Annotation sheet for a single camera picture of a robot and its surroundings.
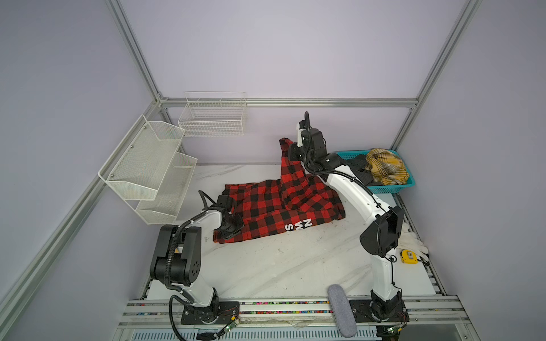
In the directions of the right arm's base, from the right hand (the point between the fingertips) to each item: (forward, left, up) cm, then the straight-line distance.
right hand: (289, 144), depth 84 cm
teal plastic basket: (+21, -34, -24) cm, 46 cm away
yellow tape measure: (-33, -49, -33) cm, 68 cm away
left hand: (-23, +22, -31) cm, 44 cm away
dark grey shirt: (+14, -37, -24) cm, 46 cm away
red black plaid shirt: (-9, -3, -27) cm, 28 cm away
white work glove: (-26, -53, -34) cm, 67 cm away
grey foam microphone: (-54, -19, -31) cm, 65 cm away
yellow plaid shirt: (+8, -49, -22) cm, 55 cm away
